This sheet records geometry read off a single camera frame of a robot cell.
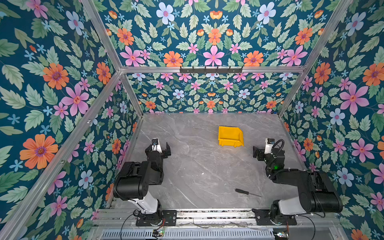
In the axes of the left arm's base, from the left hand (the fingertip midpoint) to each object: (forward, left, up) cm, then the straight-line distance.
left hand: (159, 140), depth 90 cm
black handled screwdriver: (-30, -49, -12) cm, 59 cm away
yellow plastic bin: (+7, -47, -11) cm, 49 cm away
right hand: (-6, -64, -4) cm, 64 cm away
